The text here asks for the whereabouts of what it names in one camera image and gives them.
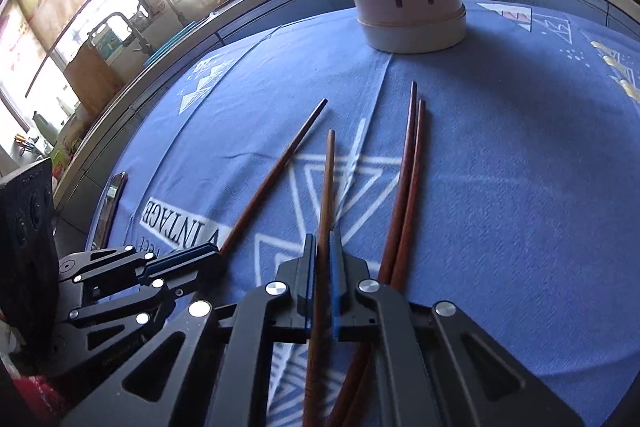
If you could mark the light brown chopstick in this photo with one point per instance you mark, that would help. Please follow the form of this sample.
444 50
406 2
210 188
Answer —
328 187

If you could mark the grey thermos bottle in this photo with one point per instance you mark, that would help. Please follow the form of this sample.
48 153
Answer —
44 129

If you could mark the metal faucet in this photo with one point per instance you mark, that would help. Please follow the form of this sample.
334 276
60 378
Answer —
175 12
131 27

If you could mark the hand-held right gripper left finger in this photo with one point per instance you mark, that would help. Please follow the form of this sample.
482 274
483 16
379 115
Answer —
307 282

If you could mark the blue printed tablecloth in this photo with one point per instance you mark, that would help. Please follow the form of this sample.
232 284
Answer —
500 207

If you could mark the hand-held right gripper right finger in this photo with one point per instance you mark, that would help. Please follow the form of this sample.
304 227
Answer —
340 287

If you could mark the wooden cutting board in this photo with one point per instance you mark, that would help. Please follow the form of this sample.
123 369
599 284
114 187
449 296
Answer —
92 79

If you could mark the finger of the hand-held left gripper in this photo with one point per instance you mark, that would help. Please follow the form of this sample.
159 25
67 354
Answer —
125 307
175 263

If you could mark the dark red chopstick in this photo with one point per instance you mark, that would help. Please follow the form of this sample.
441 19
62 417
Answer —
272 177
413 197
402 187

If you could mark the teal packet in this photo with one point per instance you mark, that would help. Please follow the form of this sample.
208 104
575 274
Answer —
107 42

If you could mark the red cloth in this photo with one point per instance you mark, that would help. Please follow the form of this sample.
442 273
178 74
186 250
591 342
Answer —
35 399

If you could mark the blue plastic basin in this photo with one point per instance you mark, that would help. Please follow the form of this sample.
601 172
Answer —
172 42

